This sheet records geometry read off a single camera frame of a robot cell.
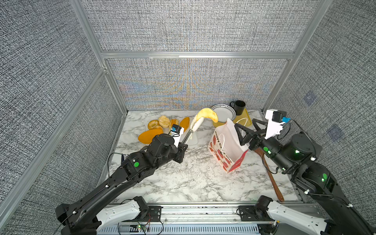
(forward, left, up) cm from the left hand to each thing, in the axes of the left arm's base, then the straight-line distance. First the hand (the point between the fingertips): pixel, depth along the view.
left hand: (189, 145), depth 65 cm
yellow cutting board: (+15, -29, -1) cm, 33 cm away
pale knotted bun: (+37, +17, -27) cm, 49 cm away
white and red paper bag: (+15, -26, -30) cm, 42 cm away
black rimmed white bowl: (+48, -31, -30) cm, 65 cm away
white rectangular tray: (+3, -2, -1) cm, 4 cm away
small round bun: (+35, +24, -28) cm, 50 cm away
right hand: (0, -21, +16) cm, 26 cm away
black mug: (+45, -41, -21) cm, 64 cm away
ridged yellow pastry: (+36, +9, -27) cm, 46 cm away
